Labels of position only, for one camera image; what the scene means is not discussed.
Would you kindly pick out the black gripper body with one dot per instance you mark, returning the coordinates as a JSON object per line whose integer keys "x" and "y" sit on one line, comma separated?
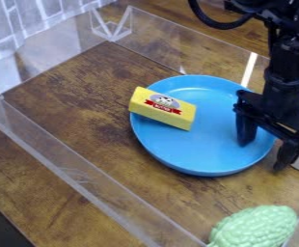
{"x": 275, "y": 108}

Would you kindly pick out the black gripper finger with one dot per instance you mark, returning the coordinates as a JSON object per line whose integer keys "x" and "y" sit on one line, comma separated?
{"x": 247, "y": 127}
{"x": 287, "y": 155}

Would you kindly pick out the blue round tray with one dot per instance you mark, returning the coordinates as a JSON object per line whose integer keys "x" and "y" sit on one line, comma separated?
{"x": 205, "y": 151}

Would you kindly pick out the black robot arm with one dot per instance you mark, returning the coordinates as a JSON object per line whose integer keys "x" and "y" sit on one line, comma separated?
{"x": 280, "y": 17}

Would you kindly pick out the yellow butter block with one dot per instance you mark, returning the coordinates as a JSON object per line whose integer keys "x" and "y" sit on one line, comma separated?
{"x": 161, "y": 108}

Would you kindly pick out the green bitter gourd toy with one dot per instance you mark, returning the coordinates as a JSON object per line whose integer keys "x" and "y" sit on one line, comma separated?
{"x": 261, "y": 226}

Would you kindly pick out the white patterned curtain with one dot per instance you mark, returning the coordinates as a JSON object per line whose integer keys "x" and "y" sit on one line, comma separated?
{"x": 26, "y": 17}

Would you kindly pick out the clear acrylic enclosure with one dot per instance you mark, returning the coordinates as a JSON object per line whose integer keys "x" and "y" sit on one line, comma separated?
{"x": 80, "y": 185}

